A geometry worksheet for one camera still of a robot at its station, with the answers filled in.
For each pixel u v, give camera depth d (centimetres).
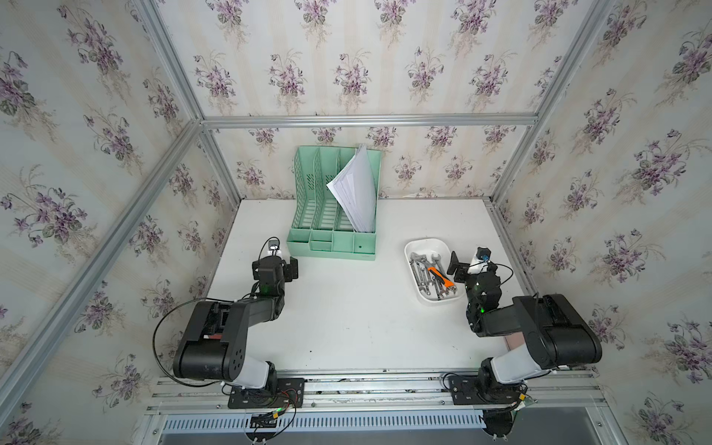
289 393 73
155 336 41
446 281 93
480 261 75
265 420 72
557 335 45
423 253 101
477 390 73
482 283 70
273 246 79
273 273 70
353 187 93
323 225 112
